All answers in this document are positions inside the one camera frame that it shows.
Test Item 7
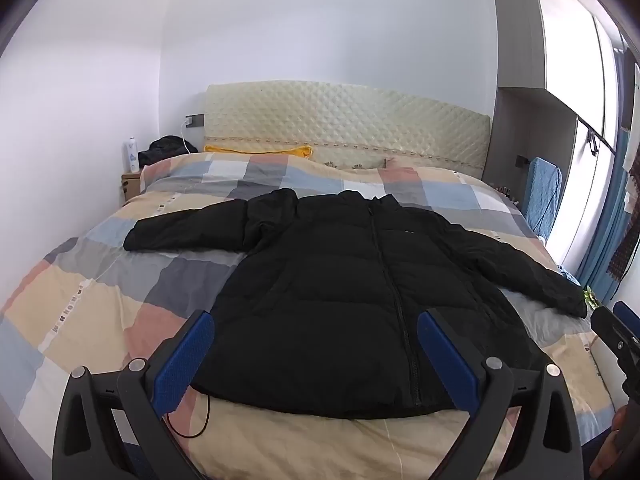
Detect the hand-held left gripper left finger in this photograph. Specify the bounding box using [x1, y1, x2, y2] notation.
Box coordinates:
[52, 310, 216, 480]

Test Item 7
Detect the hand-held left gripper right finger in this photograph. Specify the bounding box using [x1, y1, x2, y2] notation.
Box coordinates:
[416, 308, 584, 480]

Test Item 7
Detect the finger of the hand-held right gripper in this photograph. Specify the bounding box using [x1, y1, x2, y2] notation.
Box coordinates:
[590, 305, 640, 361]
[613, 301, 640, 333]

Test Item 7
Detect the black puffer jacket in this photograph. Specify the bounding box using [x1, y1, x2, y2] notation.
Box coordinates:
[123, 188, 588, 420]

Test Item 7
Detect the person's right hand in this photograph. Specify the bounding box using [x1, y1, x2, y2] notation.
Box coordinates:
[589, 404, 632, 479]

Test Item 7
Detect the brown patterned cloth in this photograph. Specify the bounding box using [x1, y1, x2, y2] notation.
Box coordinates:
[605, 220, 640, 281]

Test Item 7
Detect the blue curtain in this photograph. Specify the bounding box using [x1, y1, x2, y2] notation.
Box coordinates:
[560, 127, 633, 303]

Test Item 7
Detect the plaid checkered duvet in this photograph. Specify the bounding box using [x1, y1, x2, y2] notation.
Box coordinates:
[0, 151, 616, 480]

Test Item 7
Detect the blue cloth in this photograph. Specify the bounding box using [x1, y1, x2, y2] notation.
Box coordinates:
[521, 156, 563, 248]

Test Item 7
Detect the wooden nightstand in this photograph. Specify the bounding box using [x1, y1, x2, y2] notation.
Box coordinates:
[121, 171, 143, 206]

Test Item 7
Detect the black bag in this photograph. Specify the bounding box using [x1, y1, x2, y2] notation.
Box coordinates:
[138, 135, 199, 168]

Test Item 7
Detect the yellow cloth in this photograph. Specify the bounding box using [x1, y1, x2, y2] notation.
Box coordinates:
[204, 144, 314, 161]

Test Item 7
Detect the floral pillow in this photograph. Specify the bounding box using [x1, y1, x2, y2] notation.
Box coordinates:
[312, 145, 416, 171]

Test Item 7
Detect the cream quilted headboard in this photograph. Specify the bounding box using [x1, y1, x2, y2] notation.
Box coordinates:
[203, 81, 491, 180]

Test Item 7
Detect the grey and white wardrobe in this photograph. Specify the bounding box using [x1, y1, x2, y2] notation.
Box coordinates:
[482, 0, 632, 281]

